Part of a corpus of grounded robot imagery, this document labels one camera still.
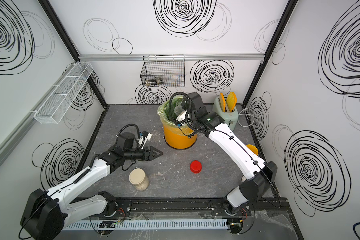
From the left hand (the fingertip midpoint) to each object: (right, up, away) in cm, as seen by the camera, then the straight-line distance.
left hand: (159, 155), depth 75 cm
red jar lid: (+19, -9, +10) cm, 24 cm away
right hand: (+18, +29, -4) cm, 35 cm away
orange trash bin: (+9, +6, +16) cm, 19 cm away
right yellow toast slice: (+43, +29, +20) cm, 56 cm away
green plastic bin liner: (+3, +23, +7) cm, 25 cm away
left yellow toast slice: (+37, +29, +18) cm, 50 cm away
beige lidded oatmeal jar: (-10, -10, -4) cm, 15 cm away
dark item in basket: (-6, +40, +12) cm, 42 cm away
